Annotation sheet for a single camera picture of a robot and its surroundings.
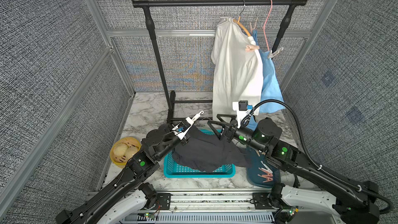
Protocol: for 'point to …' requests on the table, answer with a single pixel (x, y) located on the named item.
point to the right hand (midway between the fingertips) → (214, 116)
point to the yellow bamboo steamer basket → (123, 149)
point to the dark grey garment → (210, 153)
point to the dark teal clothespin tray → (253, 171)
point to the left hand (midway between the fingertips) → (194, 118)
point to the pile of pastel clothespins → (269, 173)
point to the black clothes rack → (170, 95)
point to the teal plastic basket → (173, 169)
